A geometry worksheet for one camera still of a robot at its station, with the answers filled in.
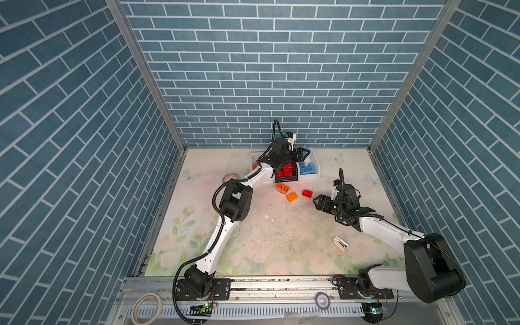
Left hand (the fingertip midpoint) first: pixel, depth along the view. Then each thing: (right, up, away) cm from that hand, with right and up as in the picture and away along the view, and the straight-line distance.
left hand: (311, 154), depth 99 cm
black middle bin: (-8, -9, +3) cm, 13 cm away
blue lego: (-2, -5, +12) cm, 13 cm away
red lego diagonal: (-11, -8, +9) cm, 16 cm away
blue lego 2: (-1, -8, +6) cm, 10 cm away
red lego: (-15, -10, +8) cm, 20 cm away
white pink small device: (+10, -39, -16) cm, 43 cm away
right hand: (+3, -22, -9) cm, 24 cm away
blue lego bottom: (+2, -7, +6) cm, 10 cm away
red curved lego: (-1, -20, +2) cm, 20 cm away
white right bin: (+3, -1, +13) cm, 13 cm away
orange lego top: (-14, -17, 0) cm, 22 cm away
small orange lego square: (-10, -21, -1) cm, 23 cm away
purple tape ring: (-3, -53, -27) cm, 59 cm away
